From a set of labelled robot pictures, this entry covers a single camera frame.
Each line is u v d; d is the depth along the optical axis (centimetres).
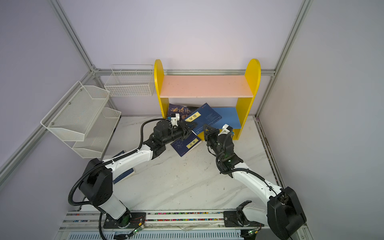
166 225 73
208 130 74
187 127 71
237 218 66
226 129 72
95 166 46
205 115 81
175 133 69
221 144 57
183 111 95
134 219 73
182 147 101
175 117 75
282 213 40
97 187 44
